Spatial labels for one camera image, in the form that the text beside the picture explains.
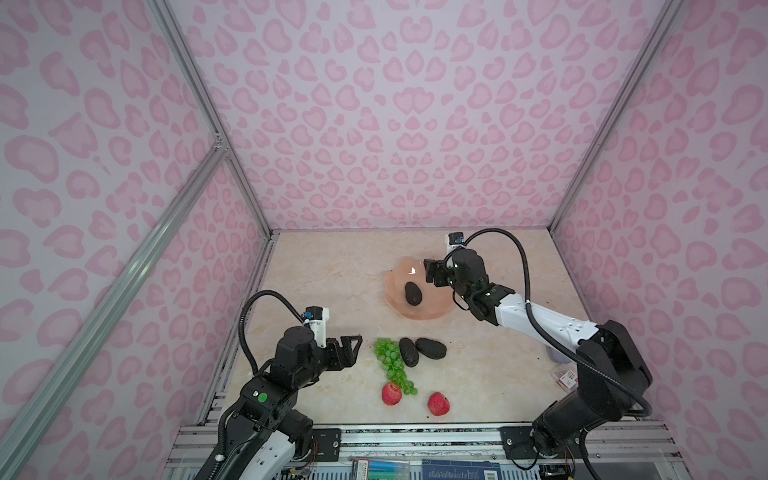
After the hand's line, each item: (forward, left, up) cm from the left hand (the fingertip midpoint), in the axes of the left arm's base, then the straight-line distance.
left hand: (352, 337), depth 73 cm
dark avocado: (+21, -17, -15) cm, 31 cm away
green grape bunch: (+1, -9, -13) cm, 15 cm away
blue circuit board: (-26, -25, -16) cm, 40 cm away
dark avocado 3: (+2, -21, -14) cm, 25 cm away
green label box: (-26, -7, -15) cm, 30 cm away
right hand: (+23, -24, +2) cm, 33 cm away
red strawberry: (-10, -9, -13) cm, 19 cm away
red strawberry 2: (-13, -21, -13) cm, 28 cm away
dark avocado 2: (+1, -14, -13) cm, 19 cm away
